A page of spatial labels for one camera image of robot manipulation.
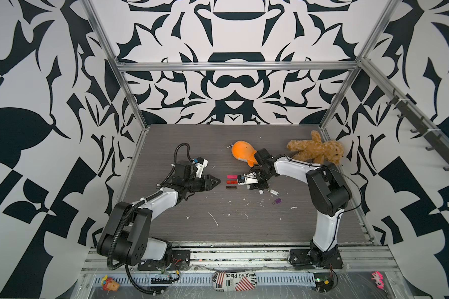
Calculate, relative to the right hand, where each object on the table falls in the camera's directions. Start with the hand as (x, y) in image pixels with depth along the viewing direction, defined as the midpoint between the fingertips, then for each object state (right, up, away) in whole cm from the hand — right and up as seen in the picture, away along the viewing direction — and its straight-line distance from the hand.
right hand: (250, 179), depth 97 cm
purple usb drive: (+12, -9, -7) cm, 17 cm away
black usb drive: (-10, -3, -3) cm, 11 cm away
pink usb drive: (-9, +1, +2) cm, 10 cm away
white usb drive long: (+11, -5, -5) cm, 13 cm away
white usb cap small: (+4, -5, -5) cm, 8 cm away
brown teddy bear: (+36, +15, +4) cm, 39 cm away
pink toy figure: (+44, -32, -27) cm, 61 cm away
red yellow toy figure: (-54, -32, -30) cm, 70 cm away
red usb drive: (-10, -1, -1) cm, 10 cm away
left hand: (-17, +2, -10) cm, 20 cm away
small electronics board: (+24, -34, -26) cm, 49 cm away
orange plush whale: (-3, +14, +1) cm, 15 cm away
